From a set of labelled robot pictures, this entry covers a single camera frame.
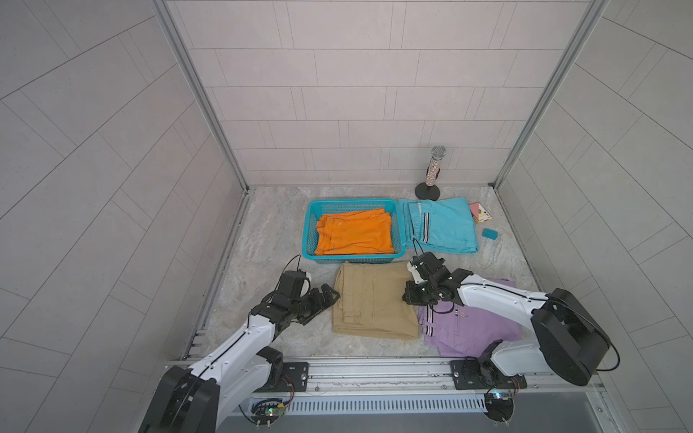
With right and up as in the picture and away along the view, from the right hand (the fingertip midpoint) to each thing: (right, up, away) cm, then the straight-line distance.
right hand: (401, 298), depth 85 cm
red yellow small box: (+34, +27, +20) cm, 48 cm away
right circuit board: (+23, -23, -16) cm, 36 cm away
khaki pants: (-11, 0, -2) cm, 11 cm away
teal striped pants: (+17, +22, +17) cm, 33 cm away
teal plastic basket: (-30, +29, +14) cm, 44 cm away
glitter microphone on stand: (+16, +36, +30) cm, 50 cm away
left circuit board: (-36, -21, -20) cm, 47 cm away
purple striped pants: (+14, -7, -8) cm, 18 cm away
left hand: (-21, 0, -2) cm, 21 cm away
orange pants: (-15, +20, +13) cm, 28 cm away
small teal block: (+37, +19, +18) cm, 45 cm away
